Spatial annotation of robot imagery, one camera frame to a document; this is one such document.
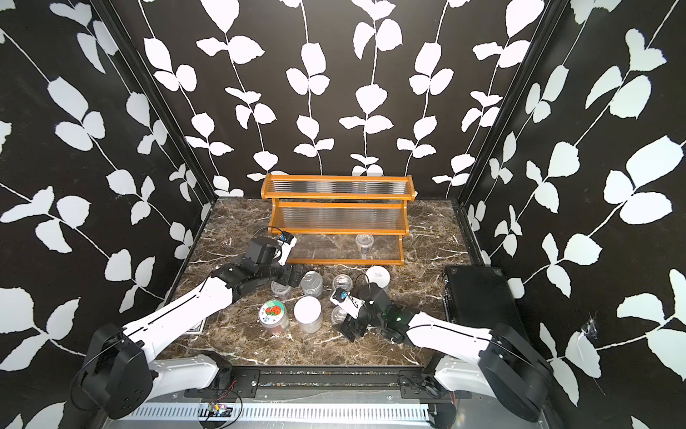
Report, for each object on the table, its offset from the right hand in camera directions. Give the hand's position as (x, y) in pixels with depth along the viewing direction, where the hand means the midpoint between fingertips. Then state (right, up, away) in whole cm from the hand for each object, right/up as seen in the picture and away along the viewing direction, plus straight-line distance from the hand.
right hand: (340, 308), depth 81 cm
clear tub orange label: (0, +7, +7) cm, 10 cm away
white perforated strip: (-38, -25, -11) cm, 47 cm away
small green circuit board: (-33, -24, -11) cm, 42 cm away
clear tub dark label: (+8, +19, +17) cm, 27 cm away
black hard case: (+46, +2, +5) cm, 46 cm away
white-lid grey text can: (-10, 0, -3) cm, 10 cm away
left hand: (-14, +15, +3) cm, 21 cm away
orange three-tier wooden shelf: (-1, +28, +33) cm, 43 cm away
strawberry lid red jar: (-20, -1, -2) cm, 20 cm away
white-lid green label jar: (+13, +10, +5) cm, 17 cm away
